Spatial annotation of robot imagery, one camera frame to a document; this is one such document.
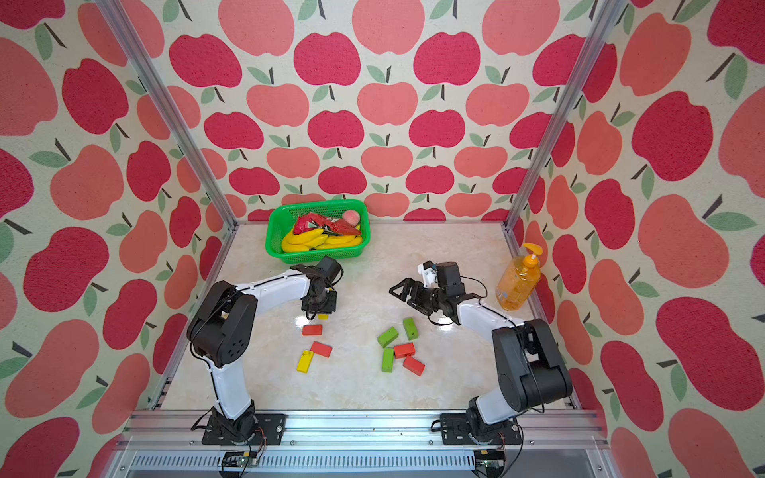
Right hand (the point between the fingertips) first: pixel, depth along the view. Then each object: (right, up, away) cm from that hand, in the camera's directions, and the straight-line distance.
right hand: (400, 300), depth 89 cm
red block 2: (-24, -14, -1) cm, 28 cm away
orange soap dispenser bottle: (+34, +7, -5) cm, 35 cm away
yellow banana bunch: (-30, +20, +15) cm, 39 cm away
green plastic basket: (-44, +28, +24) cm, 57 cm away
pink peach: (-17, +28, +26) cm, 42 cm away
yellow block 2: (-28, -17, -3) cm, 33 cm away
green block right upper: (+3, -9, +2) cm, 10 cm away
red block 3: (+1, -14, -3) cm, 14 cm away
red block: (-28, -10, +3) cm, 30 cm away
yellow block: (-24, -5, +1) cm, 24 cm away
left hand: (-23, -5, +7) cm, 24 cm away
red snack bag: (-32, +26, +19) cm, 45 cm away
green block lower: (-4, -17, -3) cm, 18 cm away
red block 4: (+3, -17, -6) cm, 19 cm away
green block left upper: (-4, -11, 0) cm, 12 cm away
